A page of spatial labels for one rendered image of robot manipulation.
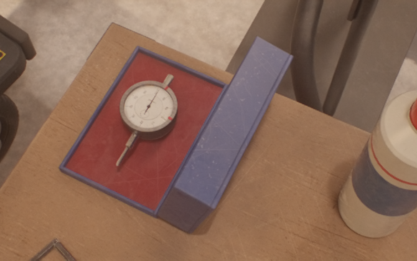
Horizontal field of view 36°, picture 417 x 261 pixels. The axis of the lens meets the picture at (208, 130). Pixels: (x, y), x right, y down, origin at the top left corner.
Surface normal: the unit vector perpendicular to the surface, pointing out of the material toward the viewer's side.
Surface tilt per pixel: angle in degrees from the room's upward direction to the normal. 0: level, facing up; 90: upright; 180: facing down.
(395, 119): 42
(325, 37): 0
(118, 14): 0
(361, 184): 90
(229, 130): 13
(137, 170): 0
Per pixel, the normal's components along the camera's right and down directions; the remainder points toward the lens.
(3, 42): 0.00, -0.43
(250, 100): 0.20, -0.33
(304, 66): 0.04, 0.39
